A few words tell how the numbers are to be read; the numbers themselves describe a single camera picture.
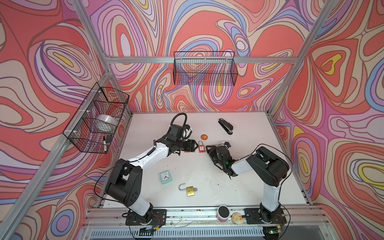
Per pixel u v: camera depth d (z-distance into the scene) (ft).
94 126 2.36
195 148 2.65
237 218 2.40
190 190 2.66
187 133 2.41
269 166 1.70
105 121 2.32
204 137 3.43
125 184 1.44
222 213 2.32
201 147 3.21
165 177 2.77
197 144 2.76
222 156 2.45
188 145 2.52
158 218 2.37
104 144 2.36
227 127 3.52
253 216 2.41
